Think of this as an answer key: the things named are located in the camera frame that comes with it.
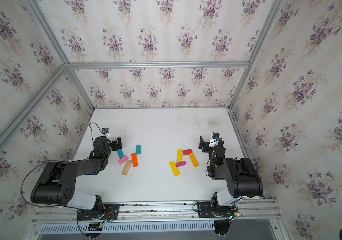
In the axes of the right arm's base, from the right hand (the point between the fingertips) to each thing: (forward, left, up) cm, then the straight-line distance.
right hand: (212, 137), depth 90 cm
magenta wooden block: (-14, +19, -9) cm, 25 cm away
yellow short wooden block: (-8, +20, -10) cm, 23 cm away
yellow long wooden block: (-16, +23, -10) cm, 30 cm away
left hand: (-1, +62, -3) cm, 62 cm away
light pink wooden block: (-12, +55, -9) cm, 57 cm away
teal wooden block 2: (-8, +57, -8) cm, 58 cm away
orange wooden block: (-12, +48, -9) cm, 50 cm away
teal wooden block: (-4, +47, -9) cm, 48 cm away
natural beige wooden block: (-17, +52, -10) cm, 55 cm away
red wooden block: (-5, +15, -11) cm, 19 cm away
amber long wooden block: (-10, +11, -12) cm, 19 cm away
